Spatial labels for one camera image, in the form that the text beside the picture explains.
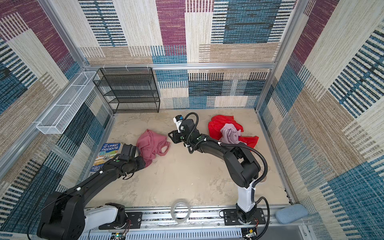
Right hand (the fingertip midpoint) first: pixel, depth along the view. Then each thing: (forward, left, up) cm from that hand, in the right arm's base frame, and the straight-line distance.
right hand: (171, 135), depth 89 cm
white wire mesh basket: (-4, +50, +20) cm, 54 cm away
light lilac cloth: (+1, -35, -4) cm, 36 cm away
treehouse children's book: (-2, +42, -12) cm, 43 cm away
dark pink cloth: (-2, +12, -6) cm, 14 cm away
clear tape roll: (-41, -3, -10) cm, 42 cm away
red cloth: (+16, -30, -9) cm, 35 cm away
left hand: (-12, +17, -9) cm, 22 cm away
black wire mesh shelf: (+38, +32, +4) cm, 50 cm away
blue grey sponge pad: (-40, -59, -12) cm, 72 cm away
